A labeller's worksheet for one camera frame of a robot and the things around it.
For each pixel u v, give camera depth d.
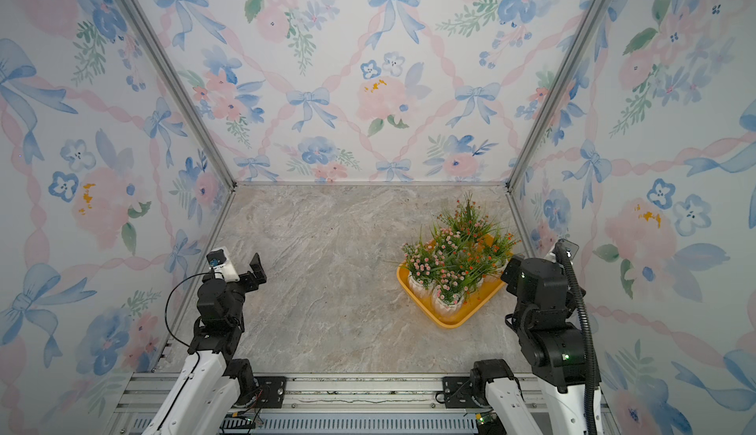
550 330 0.43
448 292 0.76
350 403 0.73
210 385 0.53
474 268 0.78
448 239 0.84
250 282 0.73
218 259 0.67
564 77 0.87
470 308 0.84
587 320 0.36
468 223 0.89
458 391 0.72
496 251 0.86
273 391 0.75
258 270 0.75
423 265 0.80
